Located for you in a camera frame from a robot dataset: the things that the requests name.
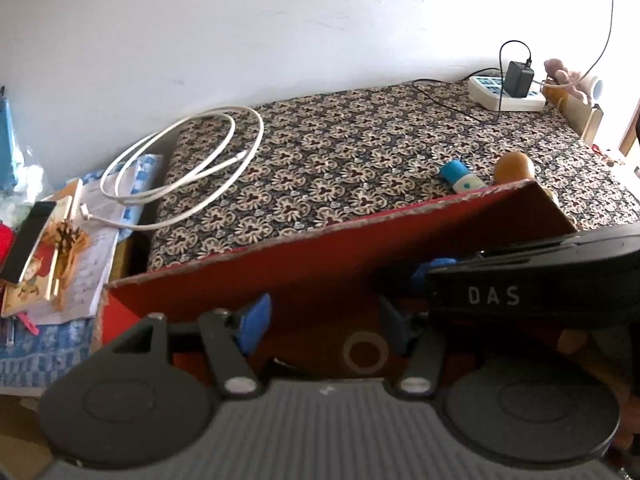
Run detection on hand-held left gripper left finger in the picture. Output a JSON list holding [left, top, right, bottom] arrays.
[[97, 292, 273, 401]]

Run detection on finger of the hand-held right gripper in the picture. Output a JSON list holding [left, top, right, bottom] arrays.
[[372, 257, 460, 294]]

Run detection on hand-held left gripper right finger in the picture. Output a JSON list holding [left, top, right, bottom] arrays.
[[377, 294, 446, 398]]

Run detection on red cardboard box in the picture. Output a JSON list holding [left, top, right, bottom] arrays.
[[92, 180, 631, 396]]

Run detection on person's right hand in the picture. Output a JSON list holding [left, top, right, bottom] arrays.
[[556, 329, 591, 361]]

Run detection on blue and white tube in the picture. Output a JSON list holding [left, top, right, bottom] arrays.
[[439, 160, 486, 193]]

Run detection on orange egg-shaped object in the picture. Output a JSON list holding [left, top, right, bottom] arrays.
[[494, 151, 576, 226]]

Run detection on small red flower ornament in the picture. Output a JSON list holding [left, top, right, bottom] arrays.
[[590, 144, 626, 168]]

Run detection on wooden side table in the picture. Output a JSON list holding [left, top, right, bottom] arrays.
[[112, 230, 151, 281]]

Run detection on printed paper sheets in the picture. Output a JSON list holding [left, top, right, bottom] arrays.
[[37, 182, 121, 326]]

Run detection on wooden box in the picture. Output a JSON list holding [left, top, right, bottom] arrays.
[[545, 85, 603, 146]]

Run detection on white power strip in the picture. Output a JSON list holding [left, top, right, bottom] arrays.
[[467, 75, 547, 112]]

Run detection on black charger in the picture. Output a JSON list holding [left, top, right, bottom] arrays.
[[505, 60, 536, 98]]

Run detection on blue checked cloth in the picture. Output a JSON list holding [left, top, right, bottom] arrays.
[[0, 152, 166, 388]]

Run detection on small pine cone ornament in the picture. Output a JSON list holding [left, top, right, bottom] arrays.
[[47, 220, 98, 311]]

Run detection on pink plush toy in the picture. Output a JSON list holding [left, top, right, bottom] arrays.
[[544, 58, 588, 98]]

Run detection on illustrated yellow book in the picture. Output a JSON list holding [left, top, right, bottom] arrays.
[[2, 182, 83, 318]]

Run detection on pink clip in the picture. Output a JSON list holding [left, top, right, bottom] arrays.
[[17, 310, 41, 336]]

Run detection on black phone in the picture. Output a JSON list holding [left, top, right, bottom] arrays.
[[0, 202, 53, 283]]

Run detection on white plastic bag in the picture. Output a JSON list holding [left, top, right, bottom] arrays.
[[0, 160, 46, 221]]

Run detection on blue bag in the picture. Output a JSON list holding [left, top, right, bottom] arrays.
[[0, 87, 26, 196]]

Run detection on white coiled cable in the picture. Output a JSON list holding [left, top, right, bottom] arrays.
[[82, 106, 266, 222]]

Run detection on black cable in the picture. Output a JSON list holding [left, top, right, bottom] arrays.
[[412, 40, 533, 123]]

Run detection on thin grey cable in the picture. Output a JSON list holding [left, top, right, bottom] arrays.
[[547, 0, 618, 86]]

